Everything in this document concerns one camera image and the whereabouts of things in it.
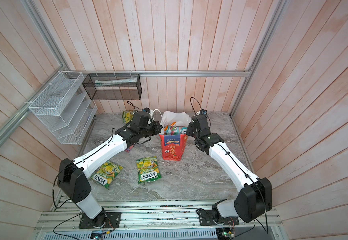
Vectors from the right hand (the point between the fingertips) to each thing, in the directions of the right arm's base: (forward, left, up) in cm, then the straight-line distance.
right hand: (191, 125), depth 82 cm
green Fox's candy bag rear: (+26, +48, -19) cm, 58 cm away
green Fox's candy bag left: (-22, +49, -20) cm, 57 cm away
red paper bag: (-8, +11, -9) cm, 16 cm away
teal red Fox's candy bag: (+3, +11, -8) cm, 14 cm away
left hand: (-3, +16, 0) cm, 16 cm away
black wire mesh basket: (+34, +54, +2) cm, 64 cm away
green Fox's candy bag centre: (-17, +25, -21) cm, 37 cm away
